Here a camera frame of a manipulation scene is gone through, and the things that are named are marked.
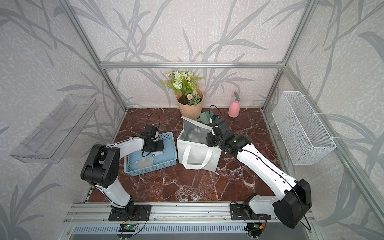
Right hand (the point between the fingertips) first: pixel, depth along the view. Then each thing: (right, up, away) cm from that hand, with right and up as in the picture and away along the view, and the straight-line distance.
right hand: (209, 135), depth 79 cm
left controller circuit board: (-40, -44, -8) cm, 60 cm away
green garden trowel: (-1, +10, +37) cm, 38 cm away
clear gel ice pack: (-38, -18, +10) cm, 44 cm away
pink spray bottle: (+20, +16, +32) cm, 41 cm away
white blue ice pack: (-32, -12, +12) cm, 36 cm away
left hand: (-31, -9, +19) cm, 37 cm away
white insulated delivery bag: (-8, -9, -2) cm, 12 cm away
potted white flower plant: (-12, +23, +23) cm, 35 cm away
